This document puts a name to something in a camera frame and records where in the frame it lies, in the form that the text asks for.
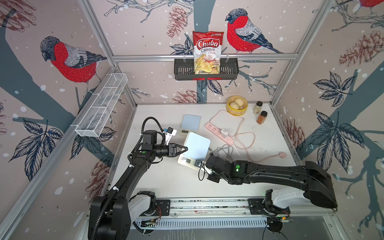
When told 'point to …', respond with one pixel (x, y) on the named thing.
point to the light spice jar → (257, 108)
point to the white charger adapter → (224, 133)
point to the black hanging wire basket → (184, 70)
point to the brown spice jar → (262, 117)
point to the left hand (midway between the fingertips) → (187, 148)
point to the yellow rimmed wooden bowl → (235, 112)
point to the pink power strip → (217, 132)
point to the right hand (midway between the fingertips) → (205, 166)
